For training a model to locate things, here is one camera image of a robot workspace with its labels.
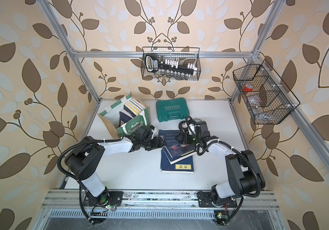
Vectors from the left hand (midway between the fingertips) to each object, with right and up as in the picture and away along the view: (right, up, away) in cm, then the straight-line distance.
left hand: (161, 142), depth 90 cm
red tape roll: (+50, +33, -9) cm, 61 cm away
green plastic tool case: (+7, +22, +19) cm, 29 cm away
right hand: (+13, +3, +1) cm, 13 cm away
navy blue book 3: (+14, -12, -7) cm, 20 cm away
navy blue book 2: (+9, -5, -4) cm, 11 cm away
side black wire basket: (+57, +27, -15) cm, 65 cm away
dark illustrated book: (+5, +3, +6) cm, 8 cm away
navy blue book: (-24, +16, +2) cm, 29 cm away
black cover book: (-20, +20, 0) cm, 28 cm away
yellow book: (-18, +22, +1) cm, 29 cm away
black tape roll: (+13, +11, +15) cm, 23 cm away
